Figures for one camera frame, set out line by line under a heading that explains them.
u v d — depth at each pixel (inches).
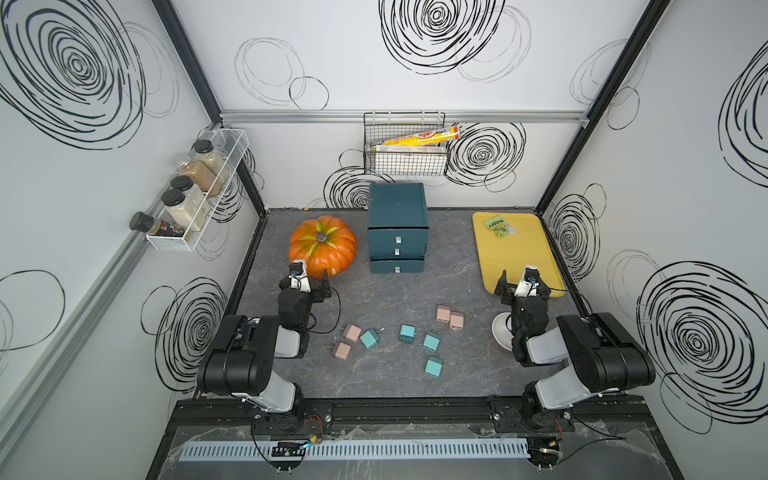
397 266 38.9
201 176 28.5
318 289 31.9
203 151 29.1
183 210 25.5
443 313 35.4
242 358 17.4
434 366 31.8
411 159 34.1
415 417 29.8
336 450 37.9
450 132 33.6
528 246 42.5
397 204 36.3
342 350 32.7
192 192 26.8
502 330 33.2
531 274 29.5
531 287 28.9
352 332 34.1
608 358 17.7
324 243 37.0
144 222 23.4
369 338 33.4
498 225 45.4
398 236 34.9
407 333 34.1
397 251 36.8
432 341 33.3
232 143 38.9
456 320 35.1
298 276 30.1
